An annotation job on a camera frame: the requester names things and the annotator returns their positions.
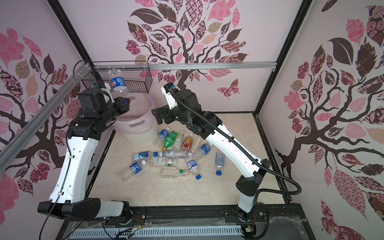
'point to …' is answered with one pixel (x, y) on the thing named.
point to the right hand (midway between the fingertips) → (161, 104)
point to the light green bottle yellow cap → (169, 140)
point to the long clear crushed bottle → (171, 154)
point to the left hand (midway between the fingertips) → (127, 102)
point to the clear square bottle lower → (171, 172)
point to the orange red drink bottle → (187, 143)
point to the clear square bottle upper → (161, 161)
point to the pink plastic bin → (139, 126)
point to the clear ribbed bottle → (195, 145)
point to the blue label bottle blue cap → (192, 165)
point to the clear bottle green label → (179, 141)
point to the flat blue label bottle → (138, 156)
